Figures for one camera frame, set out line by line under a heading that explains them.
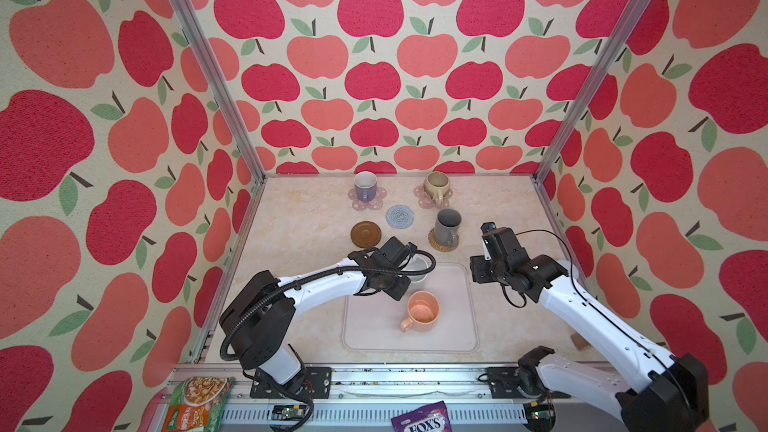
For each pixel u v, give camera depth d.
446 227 0.93
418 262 0.80
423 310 0.85
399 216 1.08
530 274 0.54
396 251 0.66
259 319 0.44
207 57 0.86
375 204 1.12
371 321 0.84
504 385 0.73
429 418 0.69
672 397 0.38
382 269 0.66
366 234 1.04
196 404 0.70
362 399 0.73
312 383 0.74
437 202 1.08
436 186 1.08
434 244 1.01
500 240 0.61
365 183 1.12
